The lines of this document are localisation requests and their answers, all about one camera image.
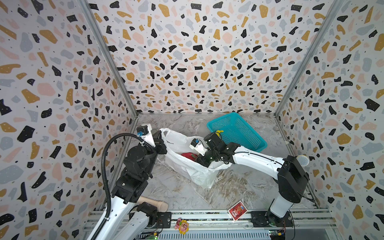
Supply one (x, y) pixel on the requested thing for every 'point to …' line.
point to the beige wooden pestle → (162, 206)
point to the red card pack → (237, 211)
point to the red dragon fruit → (190, 155)
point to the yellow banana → (219, 131)
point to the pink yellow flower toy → (183, 225)
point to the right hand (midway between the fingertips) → (192, 159)
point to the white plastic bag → (192, 171)
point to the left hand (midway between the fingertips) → (159, 129)
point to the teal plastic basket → (236, 129)
